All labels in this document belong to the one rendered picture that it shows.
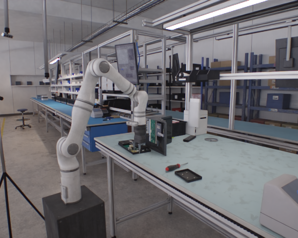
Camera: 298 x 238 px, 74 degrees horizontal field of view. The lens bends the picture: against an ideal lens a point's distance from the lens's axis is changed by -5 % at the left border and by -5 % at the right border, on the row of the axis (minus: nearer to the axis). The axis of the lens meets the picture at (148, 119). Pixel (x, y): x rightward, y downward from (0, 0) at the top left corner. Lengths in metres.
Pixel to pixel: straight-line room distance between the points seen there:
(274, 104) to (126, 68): 3.21
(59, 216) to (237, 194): 0.78
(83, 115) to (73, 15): 5.78
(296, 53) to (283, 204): 2.24
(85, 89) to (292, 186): 0.91
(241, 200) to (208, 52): 5.73
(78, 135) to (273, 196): 0.81
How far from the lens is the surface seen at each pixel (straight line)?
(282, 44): 2.86
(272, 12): 1.65
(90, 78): 1.10
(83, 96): 1.03
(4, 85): 12.27
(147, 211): 2.28
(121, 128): 3.00
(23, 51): 12.42
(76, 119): 1.02
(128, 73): 2.64
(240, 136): 2.53
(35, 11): 6.49
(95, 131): 2.85
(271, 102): 4.81
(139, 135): 1.26
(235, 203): 0.86
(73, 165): 1.07
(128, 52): 2.60
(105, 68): 1.05
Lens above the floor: 1.42
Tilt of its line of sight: 9 degrees down
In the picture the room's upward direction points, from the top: straight up
